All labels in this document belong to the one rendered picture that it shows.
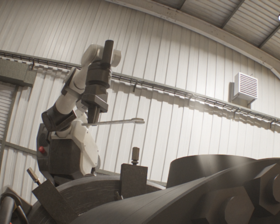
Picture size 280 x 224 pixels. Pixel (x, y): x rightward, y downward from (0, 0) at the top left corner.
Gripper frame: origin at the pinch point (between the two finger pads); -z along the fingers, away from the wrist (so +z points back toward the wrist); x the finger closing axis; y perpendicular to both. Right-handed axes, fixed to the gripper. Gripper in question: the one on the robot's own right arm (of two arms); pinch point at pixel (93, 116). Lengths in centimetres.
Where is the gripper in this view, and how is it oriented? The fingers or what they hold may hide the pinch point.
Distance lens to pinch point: 130.7
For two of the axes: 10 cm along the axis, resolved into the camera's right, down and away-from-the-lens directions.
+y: 9.0, -0.7, -4.3
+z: 0.8, -9.4, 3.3
